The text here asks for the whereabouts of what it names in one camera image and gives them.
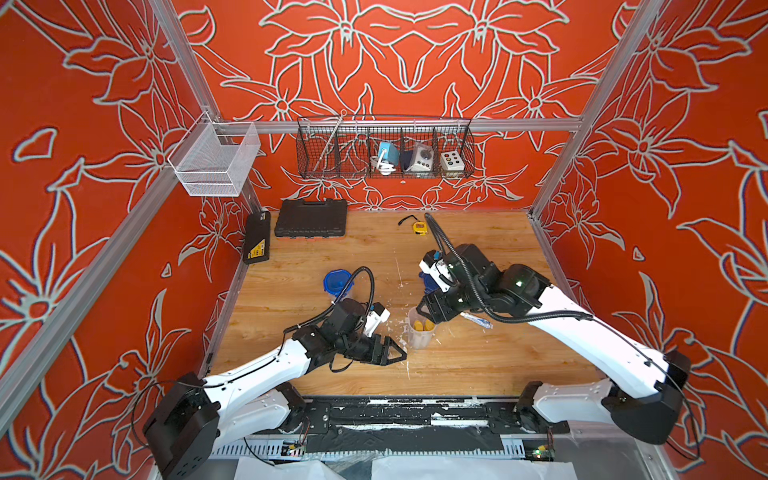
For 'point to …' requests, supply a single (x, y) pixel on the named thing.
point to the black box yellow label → (256, 236)
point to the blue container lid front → (336, 279)
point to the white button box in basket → (452, 161)
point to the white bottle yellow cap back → (418, 326)
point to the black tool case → (297, 218)
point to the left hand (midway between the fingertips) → (398, 356)
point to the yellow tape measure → (419, 227)
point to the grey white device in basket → (422, 159)
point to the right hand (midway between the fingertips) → (420, 306)
